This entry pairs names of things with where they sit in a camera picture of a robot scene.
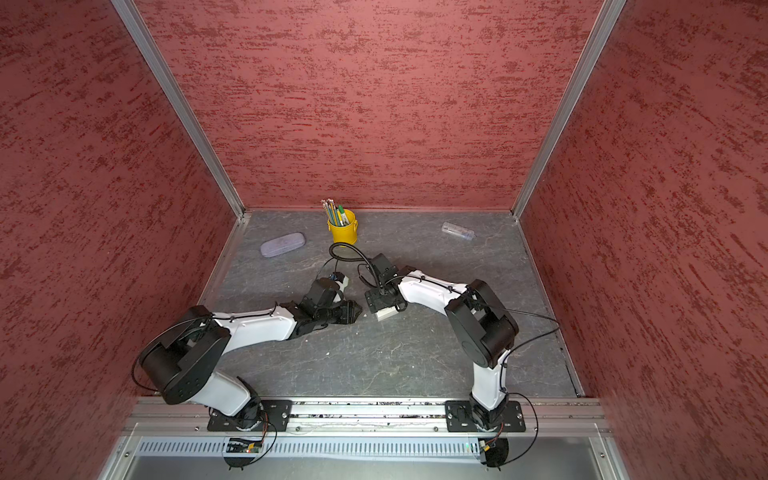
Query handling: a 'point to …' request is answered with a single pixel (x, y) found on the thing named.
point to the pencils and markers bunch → (336, 215)
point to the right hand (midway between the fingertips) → (383, 305)
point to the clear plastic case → (458, 230)
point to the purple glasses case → (283, 244)
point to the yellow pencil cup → (347, 234)
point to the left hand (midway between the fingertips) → (355, 314)
